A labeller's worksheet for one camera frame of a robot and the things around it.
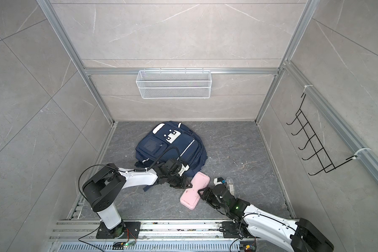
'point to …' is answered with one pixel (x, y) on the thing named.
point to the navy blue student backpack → (169, 140)
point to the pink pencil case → (190, 198)
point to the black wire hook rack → (324, 163)
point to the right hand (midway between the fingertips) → (199, 193)
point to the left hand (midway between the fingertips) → (191, 184)
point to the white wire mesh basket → (173, 84)
